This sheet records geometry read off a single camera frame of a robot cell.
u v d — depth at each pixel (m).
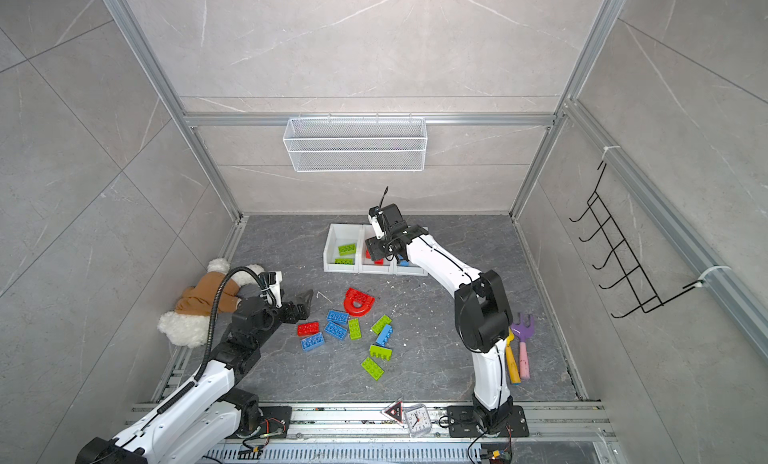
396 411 0.75
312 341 0.86
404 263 1.03
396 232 0.70
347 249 1.07
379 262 1.04
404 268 1.01
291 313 0.73
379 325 0.90
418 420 0.73
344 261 1.04
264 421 0.73
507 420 0.68
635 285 0.63
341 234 1.12
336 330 0.88
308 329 0.88
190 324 0.84
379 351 0.83
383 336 0.86
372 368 0.82
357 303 0.95
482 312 0.51
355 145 1.01
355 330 0.88
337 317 0.90
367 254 1.04
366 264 1.02
